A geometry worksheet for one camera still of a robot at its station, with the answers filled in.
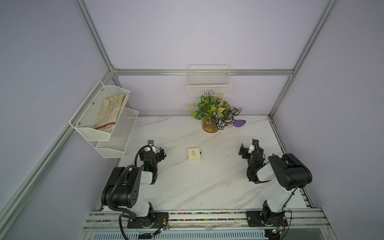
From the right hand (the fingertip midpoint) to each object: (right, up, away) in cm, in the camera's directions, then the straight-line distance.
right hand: (250, 146), depth 97 cm
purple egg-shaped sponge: (-2, +16, +19) cm, 25 cm away
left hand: (-64, -2, -2) cm, 64 cm away
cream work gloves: (-82, +22, -18) cm, 87 cm away
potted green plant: (-25, +22, -8) cm, 34 cm away
